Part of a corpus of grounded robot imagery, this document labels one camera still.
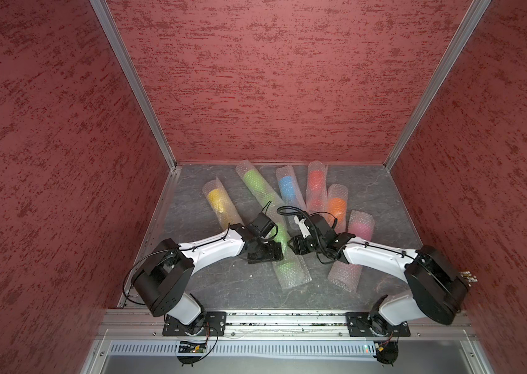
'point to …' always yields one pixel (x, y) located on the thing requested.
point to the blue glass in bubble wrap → (288, 188)
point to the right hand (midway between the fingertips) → (294, 246)
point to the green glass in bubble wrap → (263, 193)
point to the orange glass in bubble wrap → (337, 197)
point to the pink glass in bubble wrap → (348, 276)
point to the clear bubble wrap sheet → (291, 269)
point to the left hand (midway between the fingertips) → (272, 263)
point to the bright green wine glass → (281, 238)
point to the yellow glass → (224, 211)
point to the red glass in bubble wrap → (316, 200)
